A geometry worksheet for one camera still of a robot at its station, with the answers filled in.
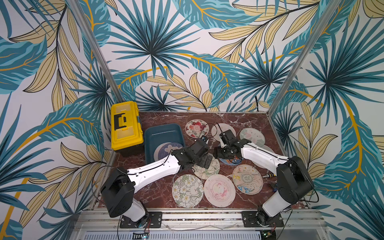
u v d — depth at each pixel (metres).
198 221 0.75
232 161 0.76
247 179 0.87
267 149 0.79
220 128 1.13
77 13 0.69
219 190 0.84
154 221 0.73
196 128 1.10
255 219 0.71
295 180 0.45
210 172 0.90
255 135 1.07
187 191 0.82
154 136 1.03
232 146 0.67
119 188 0.41
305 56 0.86
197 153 0.60
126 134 0.86
